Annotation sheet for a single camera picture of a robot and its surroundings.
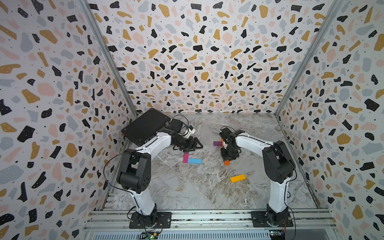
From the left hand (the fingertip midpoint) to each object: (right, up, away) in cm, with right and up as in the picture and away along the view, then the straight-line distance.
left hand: (200, 147), depth 86 cm
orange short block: (+17, -11, +8) cm, 22 cm away
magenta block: (-10, -8, +11) cm, 17 cm away
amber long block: (+22, -18, +2) cm, 29 cm away
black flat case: (-40, +13, +23) cm, 48 cm away
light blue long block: (-3, -10, +9) cm, 14 cm away
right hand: (+16, -9, +9) cm, 20 cm away
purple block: (+12, +1, +16) cm, 20 cm away
